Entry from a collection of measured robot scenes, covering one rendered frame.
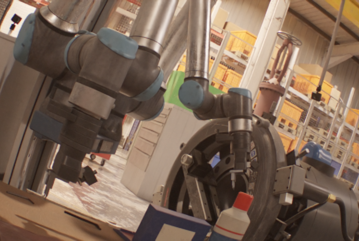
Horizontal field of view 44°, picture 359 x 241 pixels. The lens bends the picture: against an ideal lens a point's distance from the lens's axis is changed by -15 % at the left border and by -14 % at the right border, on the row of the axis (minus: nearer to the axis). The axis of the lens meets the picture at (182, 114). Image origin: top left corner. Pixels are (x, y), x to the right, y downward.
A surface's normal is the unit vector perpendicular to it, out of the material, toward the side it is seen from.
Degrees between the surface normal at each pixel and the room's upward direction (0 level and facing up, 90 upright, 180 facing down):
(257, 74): 90
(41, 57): 120
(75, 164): 70
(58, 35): 115
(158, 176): 90
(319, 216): 76
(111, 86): 90
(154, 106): 99
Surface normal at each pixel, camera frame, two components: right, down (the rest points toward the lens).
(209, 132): -0.79, -0.36
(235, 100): -0.43, -0.25
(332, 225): 0.52, 0.00
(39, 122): -0.07, -0.09
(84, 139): 0.59, 0.20
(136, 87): 0.27, 0.63
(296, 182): 0.58, -0.22
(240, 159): -0.15, -0.57
